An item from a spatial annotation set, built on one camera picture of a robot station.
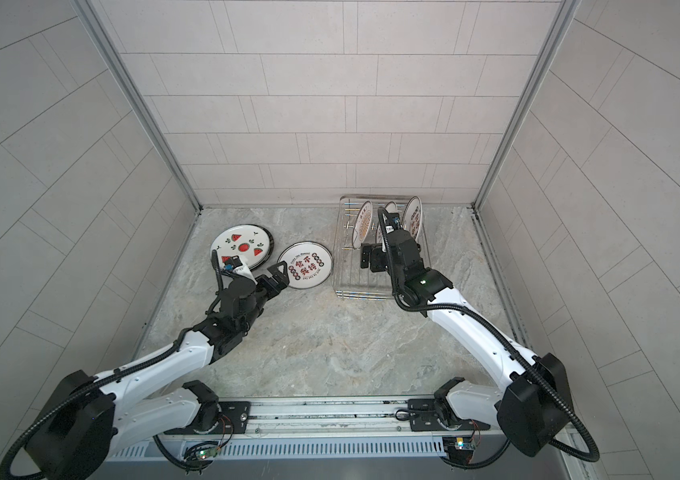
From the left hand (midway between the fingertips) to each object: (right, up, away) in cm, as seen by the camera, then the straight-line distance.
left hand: (287, 265), depth 81 cm
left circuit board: (-14, -39, -17) cm, 45 cm away
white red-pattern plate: (+31, +18, +20) cm, 41 cm away
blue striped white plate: (-16, +5, +21) cm, 27 cm away
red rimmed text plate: (+3, -2, +18) cm, 19 cm away
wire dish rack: (+17, -7, +13) cm, 22 cm away
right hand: (+24, +6, -2) cm, 25 cm away
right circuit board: (+43, -40, -13) cm, 60 cm away
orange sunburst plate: (+21, +12, +24) cm, 34 cm away
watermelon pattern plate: (-17, +5, +21) cm, 27 cm away
